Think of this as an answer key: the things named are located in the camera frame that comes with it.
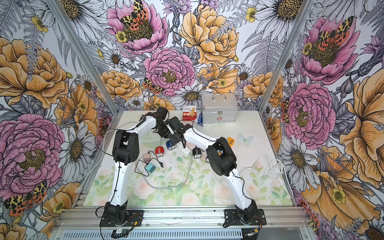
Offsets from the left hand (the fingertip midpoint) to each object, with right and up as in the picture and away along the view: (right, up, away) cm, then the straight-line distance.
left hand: (173, 136), depth 104 cm
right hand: (+3, -2, -5) cm, 6 cm away
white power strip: (+9, -8, -7) cm, 14 cm away
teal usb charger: (-11, -17, -14) cm, 25 cm away
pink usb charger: (-15, -12, -9) cm, 22 cm away
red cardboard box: (+10, +17, +12) cm, 23 cm away
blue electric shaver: (-1, -6, -5) cm, 8 cm away
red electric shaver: (-7, -9, -9) cm, 15 cm away
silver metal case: (+31, +20, +2) cm, 37 cm away
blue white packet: (+18, +12, +8) cm, 23 cm away
